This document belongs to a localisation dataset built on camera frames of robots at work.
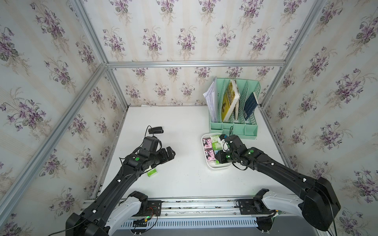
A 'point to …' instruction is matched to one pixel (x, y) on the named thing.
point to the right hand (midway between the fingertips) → (216, 156)
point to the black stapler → (155, 130)
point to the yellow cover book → (231, 98)
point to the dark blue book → (250, 104)
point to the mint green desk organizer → (236, 125)
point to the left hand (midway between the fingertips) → (171, 157)
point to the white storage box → (207, 135)
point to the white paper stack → (211, 95)
